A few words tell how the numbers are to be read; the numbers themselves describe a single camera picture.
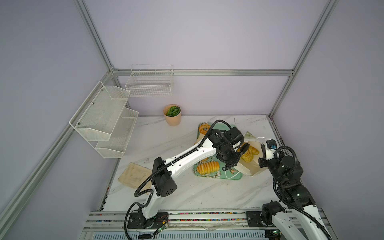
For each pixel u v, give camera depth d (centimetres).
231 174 73
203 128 111
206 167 88
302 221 46
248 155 82
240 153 76
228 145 52
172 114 107
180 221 75
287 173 48
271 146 57
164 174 45
